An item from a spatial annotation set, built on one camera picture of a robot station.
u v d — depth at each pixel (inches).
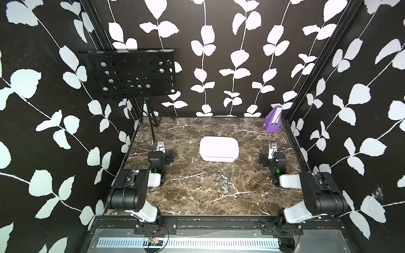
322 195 17.8
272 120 42.3
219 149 37.6
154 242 27.8
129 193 17.8
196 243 27.6
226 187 33.8
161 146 31.2
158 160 28.1
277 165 28.6
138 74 30.5
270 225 29.2
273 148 31.7
